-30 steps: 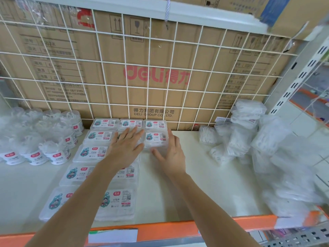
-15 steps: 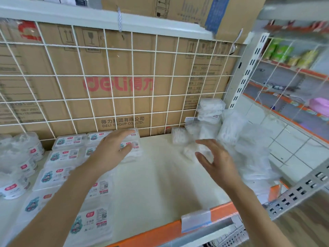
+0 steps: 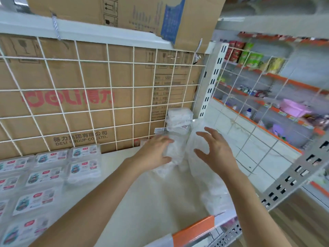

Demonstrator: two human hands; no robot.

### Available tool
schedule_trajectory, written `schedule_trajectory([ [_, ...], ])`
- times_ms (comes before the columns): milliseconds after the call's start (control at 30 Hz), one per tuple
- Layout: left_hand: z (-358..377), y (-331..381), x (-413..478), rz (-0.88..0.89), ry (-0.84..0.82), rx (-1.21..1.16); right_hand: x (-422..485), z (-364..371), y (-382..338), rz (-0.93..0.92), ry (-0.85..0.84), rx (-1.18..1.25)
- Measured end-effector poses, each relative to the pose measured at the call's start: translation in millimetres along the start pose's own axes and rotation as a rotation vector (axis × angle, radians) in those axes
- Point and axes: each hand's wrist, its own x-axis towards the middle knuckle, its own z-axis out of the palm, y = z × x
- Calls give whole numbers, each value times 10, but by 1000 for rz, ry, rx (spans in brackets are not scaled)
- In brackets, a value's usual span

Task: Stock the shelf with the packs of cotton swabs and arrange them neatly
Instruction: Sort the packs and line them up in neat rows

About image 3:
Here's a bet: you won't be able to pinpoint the person's left hand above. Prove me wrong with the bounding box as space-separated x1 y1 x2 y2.
130 135 176 176

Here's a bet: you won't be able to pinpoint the person's right hand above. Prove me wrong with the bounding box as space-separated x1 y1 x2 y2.
194 127 240 178

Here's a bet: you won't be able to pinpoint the bundle of white packets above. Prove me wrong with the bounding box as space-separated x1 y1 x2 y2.
164 107 194 165

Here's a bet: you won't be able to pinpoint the person's left forearm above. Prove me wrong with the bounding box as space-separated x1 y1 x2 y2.
28 158 144 247

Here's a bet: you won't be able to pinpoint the person's right forearm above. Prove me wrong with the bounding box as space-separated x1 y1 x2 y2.
221 164 286 247

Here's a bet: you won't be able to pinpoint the large clear plastic bag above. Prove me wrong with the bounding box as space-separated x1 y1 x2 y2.
151 118 235 217

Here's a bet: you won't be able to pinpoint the white slotted shelf upright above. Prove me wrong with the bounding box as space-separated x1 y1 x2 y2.
193 42 230 119

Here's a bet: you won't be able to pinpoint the orange shelf price strip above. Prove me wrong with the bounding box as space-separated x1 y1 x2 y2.
172 215 215 247

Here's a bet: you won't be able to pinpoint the clear plastic tie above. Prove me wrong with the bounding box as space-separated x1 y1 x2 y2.
193 38 204 65

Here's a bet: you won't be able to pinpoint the white paper shelf label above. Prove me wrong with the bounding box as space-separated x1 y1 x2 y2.
145 233 175 247

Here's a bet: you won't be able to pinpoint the row of red snack packets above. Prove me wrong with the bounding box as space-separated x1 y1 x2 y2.
224 40 246 63

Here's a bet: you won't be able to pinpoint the row of green snack packets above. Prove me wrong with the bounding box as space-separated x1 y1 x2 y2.
238 43 265 69

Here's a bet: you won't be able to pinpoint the pink plastic basin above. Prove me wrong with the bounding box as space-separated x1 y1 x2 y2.
280 99 313 118

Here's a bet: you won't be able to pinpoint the yellow snack packets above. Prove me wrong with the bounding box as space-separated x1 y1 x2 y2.
260 57 286 75

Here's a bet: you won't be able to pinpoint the grey slotted shelf upright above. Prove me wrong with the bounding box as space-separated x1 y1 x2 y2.
259 136 329 210

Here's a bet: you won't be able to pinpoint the orange-edged background shelf unit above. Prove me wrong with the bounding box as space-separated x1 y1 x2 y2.
212 31 329 155

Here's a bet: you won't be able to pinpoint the group of clear labelled packets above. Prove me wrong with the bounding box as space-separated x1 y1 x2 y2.
0 143 102 247

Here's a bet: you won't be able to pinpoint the cardboard box with blue label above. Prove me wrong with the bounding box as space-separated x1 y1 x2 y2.
26 0 227 54

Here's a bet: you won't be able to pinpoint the white shelf board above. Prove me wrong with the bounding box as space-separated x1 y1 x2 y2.
0 10 173 50

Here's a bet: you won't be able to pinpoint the white wire side grid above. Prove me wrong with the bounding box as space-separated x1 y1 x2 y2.
213 46 329 153

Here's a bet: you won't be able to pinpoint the white wire grid panel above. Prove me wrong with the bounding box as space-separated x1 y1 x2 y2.
0 36 209 158

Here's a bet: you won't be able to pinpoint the white cord tie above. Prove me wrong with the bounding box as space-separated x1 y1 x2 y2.
51 12 63 41

